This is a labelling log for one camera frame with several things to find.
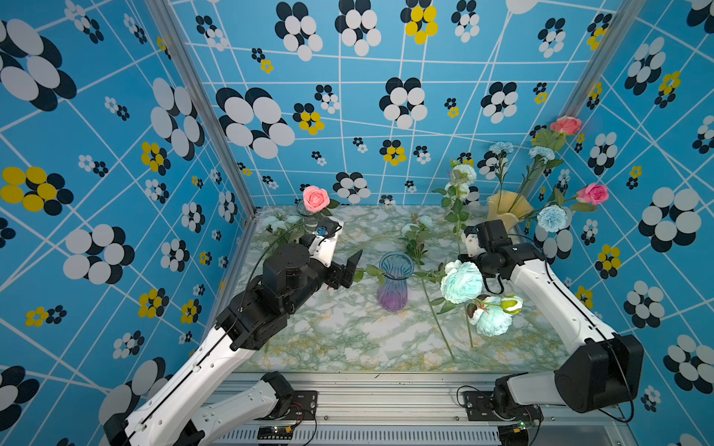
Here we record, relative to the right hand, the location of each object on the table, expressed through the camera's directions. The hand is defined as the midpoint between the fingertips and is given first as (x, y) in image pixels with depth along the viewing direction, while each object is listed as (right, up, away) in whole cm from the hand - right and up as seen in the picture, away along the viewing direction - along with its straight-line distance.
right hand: (464, 266), depth 83 cm
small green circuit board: (-54, -42, -11) cm, 70 cm away
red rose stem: (-32, 0, -13) cm, 34 cm away
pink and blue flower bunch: (+19, +15, -11) cm, 27 cm away
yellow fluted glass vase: (+21, +19, +14) cm, 32 cm away
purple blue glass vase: (-21, 0, -1) cm, 21 cm away
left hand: (-34, +9, -22) cm, 42 cm away
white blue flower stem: (-10, +8, +25) cm, 28 cm away
